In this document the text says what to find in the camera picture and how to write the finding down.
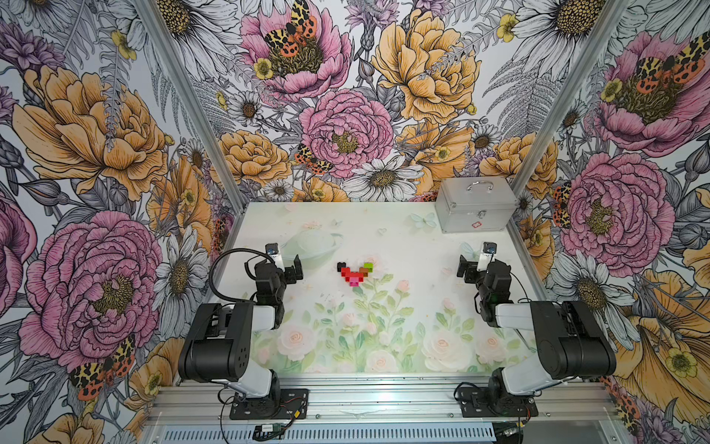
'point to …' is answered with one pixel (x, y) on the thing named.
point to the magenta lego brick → (354, 282)
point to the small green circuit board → (272, 427)
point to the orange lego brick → (364, 271)
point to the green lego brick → (370, 266)
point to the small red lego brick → (345, 271)
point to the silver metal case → (474, 203)
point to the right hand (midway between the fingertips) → (474, 261)
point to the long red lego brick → (352, 275)
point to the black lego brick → (340, 265)
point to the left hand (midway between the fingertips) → (284, 263)
